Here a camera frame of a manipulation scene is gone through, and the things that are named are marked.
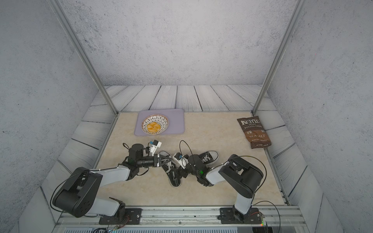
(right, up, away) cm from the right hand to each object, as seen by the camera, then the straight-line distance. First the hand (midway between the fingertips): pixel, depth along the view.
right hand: (177, 163), depth 87 cm
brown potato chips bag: (+54, +18, +18) cm, 60 cm away
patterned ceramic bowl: (-16, +28, +27) cm, 42 cm away
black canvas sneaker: (-3, -3, -5) cm, 6 cm away
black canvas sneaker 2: (+21, +3, +4) cm, 21 cm away
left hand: (-3, +3, -7) cm, 8 cm away
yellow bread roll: (-19, +21, +20) cm, 35 cm away
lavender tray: (-4, +29, +30) cm, 42 cm away
